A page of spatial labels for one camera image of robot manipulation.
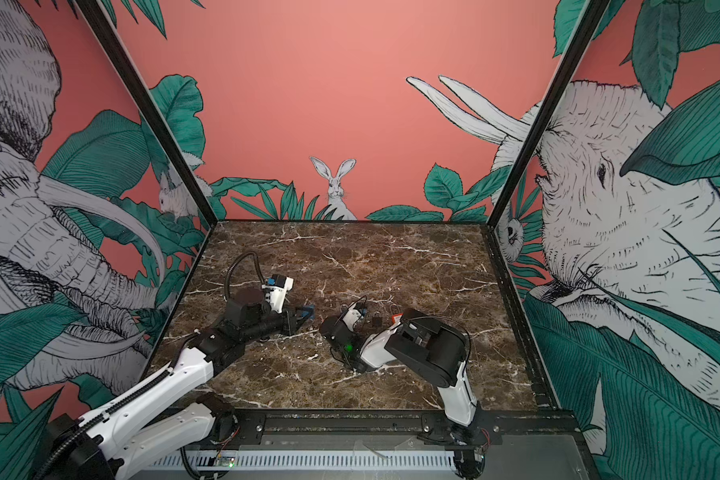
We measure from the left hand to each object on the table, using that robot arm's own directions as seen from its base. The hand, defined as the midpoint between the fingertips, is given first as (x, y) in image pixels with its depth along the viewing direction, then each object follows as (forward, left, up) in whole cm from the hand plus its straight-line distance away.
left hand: (312, 308), depth 77 cm
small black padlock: (+4, -18, -18) cm, 25 cm away
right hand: (+4, +1, -14) cm, 15 cm away
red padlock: (+4, -24, -16) cm, 29 cm away
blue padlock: (-1, +1, 0) cm, 1 cm away
